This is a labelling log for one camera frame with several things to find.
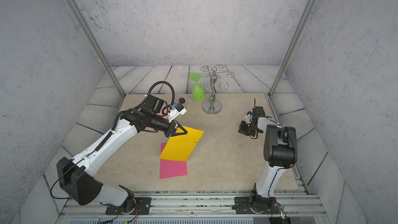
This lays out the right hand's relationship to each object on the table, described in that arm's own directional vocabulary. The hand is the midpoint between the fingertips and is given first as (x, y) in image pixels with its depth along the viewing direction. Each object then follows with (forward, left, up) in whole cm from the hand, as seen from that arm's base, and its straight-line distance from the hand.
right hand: (241, 129), depth 98 cm
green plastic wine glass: (+18, +27, +16) cm, 36 cm away
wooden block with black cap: (+18, +38, +8) cm, 43 cm away
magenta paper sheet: (-24, +41, -1) cm, 47 cm away
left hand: (-16, +30, +23) cm, 41 cm away
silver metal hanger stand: (+20, +17, -1) cm, 26 cm away
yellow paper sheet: (-21, +33, +20) cm, 44 cm away
